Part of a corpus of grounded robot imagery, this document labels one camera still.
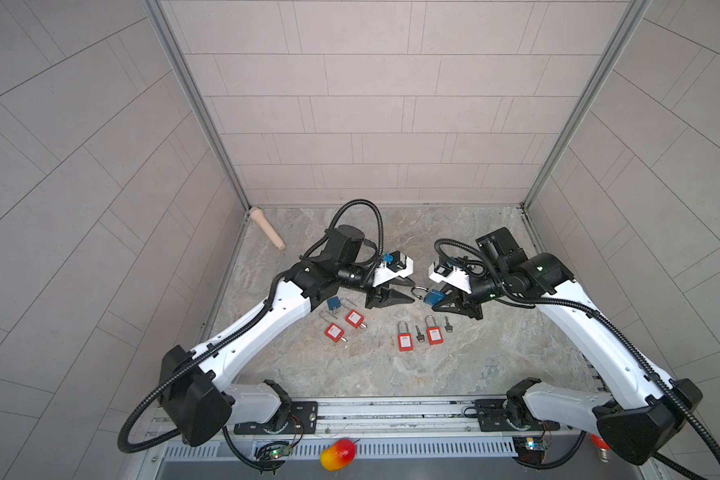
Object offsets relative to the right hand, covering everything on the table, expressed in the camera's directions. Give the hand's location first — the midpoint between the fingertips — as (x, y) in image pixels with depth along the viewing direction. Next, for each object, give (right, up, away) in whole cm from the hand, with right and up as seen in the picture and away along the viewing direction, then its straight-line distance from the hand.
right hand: (436, 303), depth 66 cm
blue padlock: (-2, +2, -4) cm, 4 cm away
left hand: (-5, +3, -2) cm, 6 cm away
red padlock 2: (-25, -13, +17) cm, 33 cm away
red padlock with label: (-5, -15, +17) cm, 23 cm away
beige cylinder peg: (-58, +22, +45) cm, 77 cm away
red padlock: (+3, -13, +18) cm, 23 cm away
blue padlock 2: (-26, -6, +25) cm, 37 cm away
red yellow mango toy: (-21, -32, -2) cm, 39 cm away
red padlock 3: (-19, -10, +20) cm, 30 cm away
